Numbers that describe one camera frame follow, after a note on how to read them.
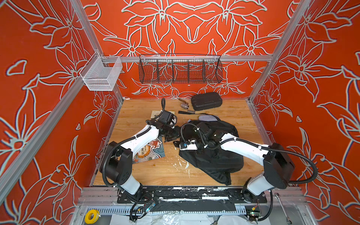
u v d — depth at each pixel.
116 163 0.44
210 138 0.64
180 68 0.97
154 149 0.90
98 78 0.87
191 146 0.69
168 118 0.69
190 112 1.10
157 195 0.73
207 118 1.03
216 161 0.84
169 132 0.73
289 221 0.66
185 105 1.11
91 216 0.67
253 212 0.68
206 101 1.14
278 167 0.43
